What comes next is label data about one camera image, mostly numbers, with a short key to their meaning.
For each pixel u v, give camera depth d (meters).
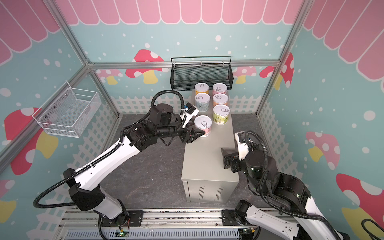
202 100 0.71
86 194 0.42
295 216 0.34
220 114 0.65
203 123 0.61
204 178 0.53
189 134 0.56
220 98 0.72
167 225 0.73
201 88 0.77
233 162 0.49
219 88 0.76
